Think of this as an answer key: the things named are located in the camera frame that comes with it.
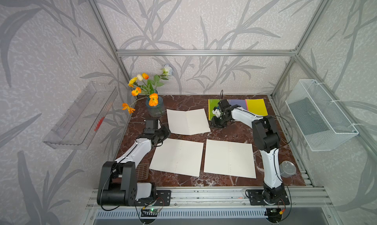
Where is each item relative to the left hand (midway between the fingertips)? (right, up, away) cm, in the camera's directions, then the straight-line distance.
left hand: (171, 130), depth 89 cm
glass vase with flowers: (-6, +15, -14) cm, 21 cm away
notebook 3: (+4, -16, -2) cm, 16 cm away
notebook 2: (+28, +16, +26) cm, 41 cm away
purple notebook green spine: (+51, +18, +27) cm, 60 cm away
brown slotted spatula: (-15, -23, -7) cm, 28 cm away
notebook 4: (+36, -17, -2) cm, 40 cm away
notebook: (+10, +3, +13) cm, 16 cm away
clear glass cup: (+65, -19, -11) cm, 69 cm away
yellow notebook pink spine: (+62, +14, +23) cm, 68 cm away
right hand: (+26, +1, +11) cm, 28 cm away
